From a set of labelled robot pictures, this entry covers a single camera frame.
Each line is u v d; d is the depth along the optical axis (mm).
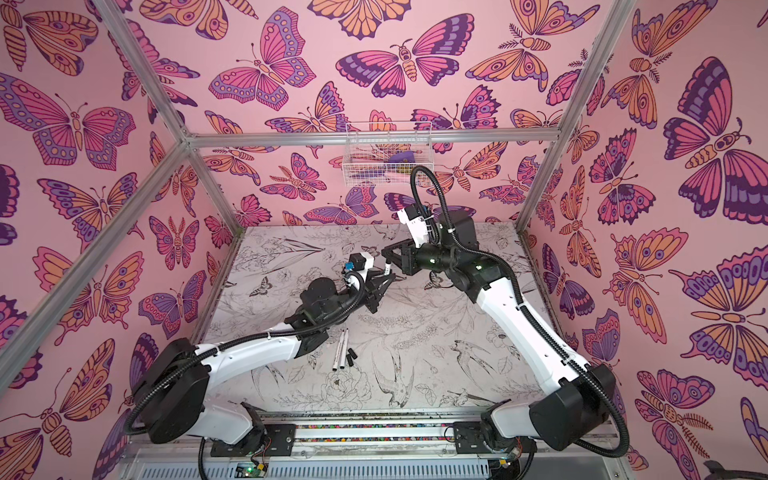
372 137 943
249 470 721
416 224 619
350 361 861
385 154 970
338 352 874
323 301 585
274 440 733
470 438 730
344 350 878
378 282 694
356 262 616
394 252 685
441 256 591
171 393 423
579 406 386
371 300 673
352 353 876
